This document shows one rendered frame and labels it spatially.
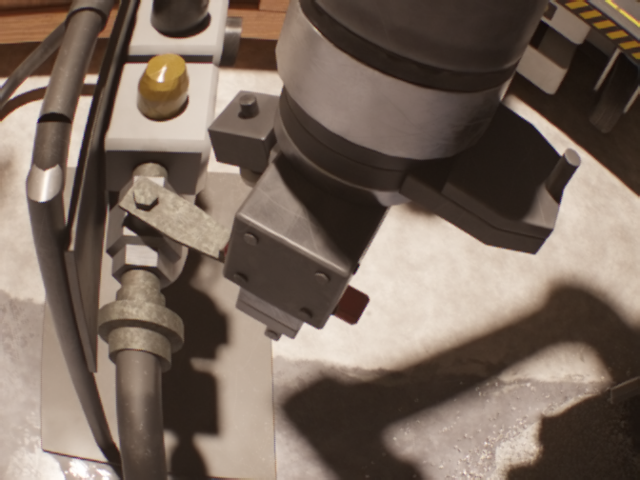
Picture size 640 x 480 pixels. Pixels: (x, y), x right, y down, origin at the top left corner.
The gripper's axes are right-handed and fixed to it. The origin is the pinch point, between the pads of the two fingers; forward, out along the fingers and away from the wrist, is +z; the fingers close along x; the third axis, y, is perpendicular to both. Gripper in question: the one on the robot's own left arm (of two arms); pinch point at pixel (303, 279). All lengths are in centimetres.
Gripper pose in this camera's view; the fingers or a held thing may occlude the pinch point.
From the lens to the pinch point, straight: 45.1
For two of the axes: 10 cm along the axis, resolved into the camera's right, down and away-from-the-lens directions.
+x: -4.5, 7.3, -5.2
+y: -8.7, -4.8, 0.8
